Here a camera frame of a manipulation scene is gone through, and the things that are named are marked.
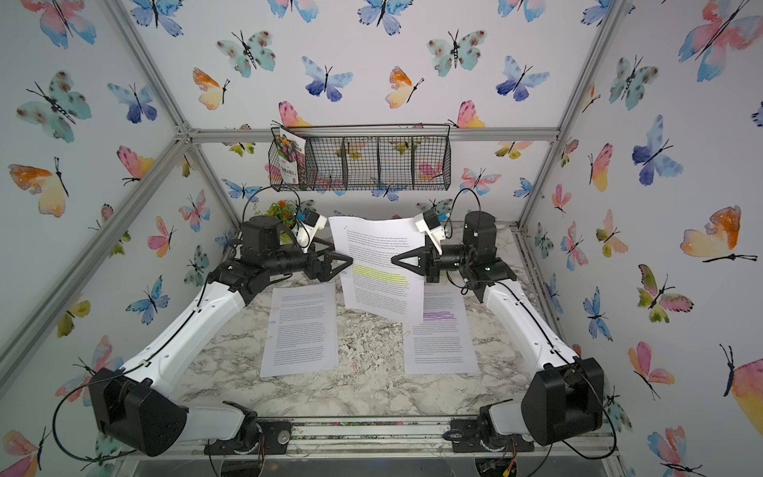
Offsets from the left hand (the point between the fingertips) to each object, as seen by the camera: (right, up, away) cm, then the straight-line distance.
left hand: (343, 251), depth 72 cm
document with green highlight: (+7, -8, 0) cm, 10 cm away
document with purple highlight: (+27, -28, +18) cm, 43 cm away
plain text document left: (-16, -25, +20) cm, 36 cm away
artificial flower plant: (-24, +14, +28) cm, 39 cm away
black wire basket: (+4, +31, +26) cm, 41 cm away
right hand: (+13, -2, -7) cm, 15 cm away
